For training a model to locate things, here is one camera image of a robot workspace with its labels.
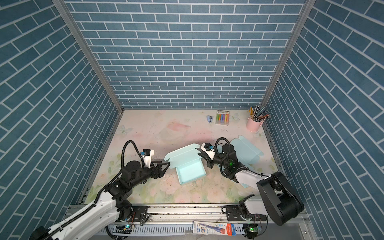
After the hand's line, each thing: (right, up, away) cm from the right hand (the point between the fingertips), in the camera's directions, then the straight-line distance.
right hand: (199, 151), depth 83 cm
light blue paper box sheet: (-7, -7, +3) cm, 10 cm away
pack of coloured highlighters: (+18, +20, +32) cm, 42 cm away
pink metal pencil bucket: (+39, +14, +22) cm, 46 cm away
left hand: (-17, -6, -5) cm, 19 cm away
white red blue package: (+7, -34, -14) cm, 37 cm away
